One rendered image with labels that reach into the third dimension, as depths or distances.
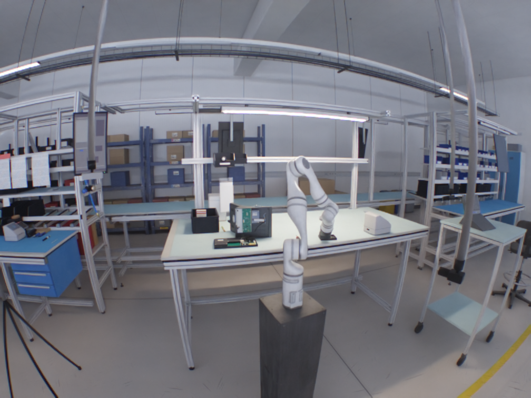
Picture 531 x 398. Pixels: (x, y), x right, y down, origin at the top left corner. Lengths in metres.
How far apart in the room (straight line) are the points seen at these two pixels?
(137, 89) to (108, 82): 0.76
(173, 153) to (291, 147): 2.66
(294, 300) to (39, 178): 2.42
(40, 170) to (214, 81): 4.26
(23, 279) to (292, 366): 2.04
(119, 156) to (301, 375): 4.91
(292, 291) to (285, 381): 0.52
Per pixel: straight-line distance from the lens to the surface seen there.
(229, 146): 3.36
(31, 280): 2.33
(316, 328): 1.28
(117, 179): 5.48
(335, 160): 2.52
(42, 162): 2.72
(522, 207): 5.30
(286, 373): 1.39
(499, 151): 4.41
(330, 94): 6.66
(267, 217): 1.69
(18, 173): 2.92
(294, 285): 1.16
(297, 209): 1.15
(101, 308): 2.92
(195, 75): 5.94
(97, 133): 2.22
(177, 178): 5.20
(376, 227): 1.85
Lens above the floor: 1.54
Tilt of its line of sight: 10 degrees down
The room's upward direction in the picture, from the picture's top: straight up
